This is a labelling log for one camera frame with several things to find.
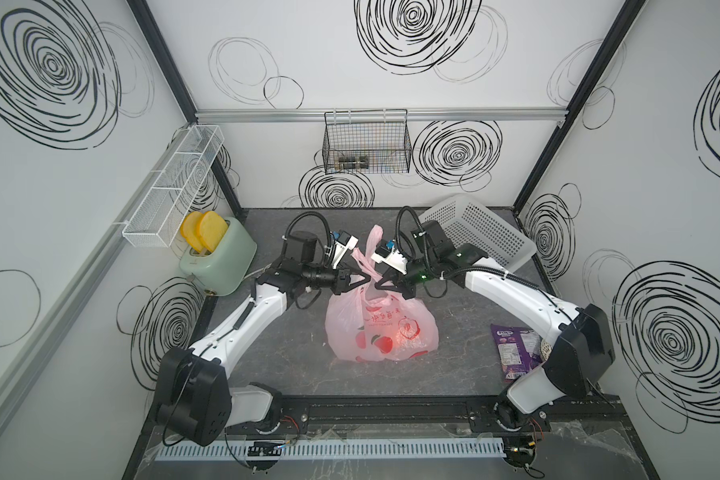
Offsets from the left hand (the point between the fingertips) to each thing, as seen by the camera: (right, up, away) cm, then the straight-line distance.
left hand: (367, 280), depth 74 cm
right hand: (+4, -1, +2) cm, 4 cm away
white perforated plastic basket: (+39, +16, +42) cm, 59 cm away
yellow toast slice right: (-47, +14, +15) cm, 51 cm away
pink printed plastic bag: (+1, -12, +4) cm, 13 cm away
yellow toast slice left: (-52, +13, +13) cm, 56 cm away
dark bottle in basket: (-4, +33, +15) cm, 37 cm away
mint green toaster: (-42, +1, +12) cm, 44 cm away
